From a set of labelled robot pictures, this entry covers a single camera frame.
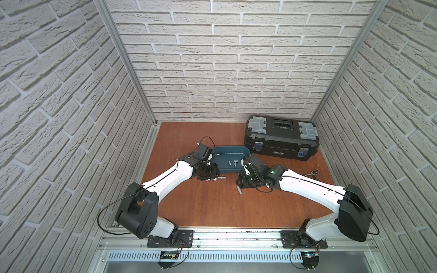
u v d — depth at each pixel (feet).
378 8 2.27
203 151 2.24
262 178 1.99
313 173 3.11
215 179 3.01
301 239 2.14
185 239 2.42
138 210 1.39
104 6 2.29
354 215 1.36
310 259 2.31
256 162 2.05
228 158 3.38
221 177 3.02
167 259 2.34
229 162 3.20
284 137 2.95
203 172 2.34
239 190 2.87
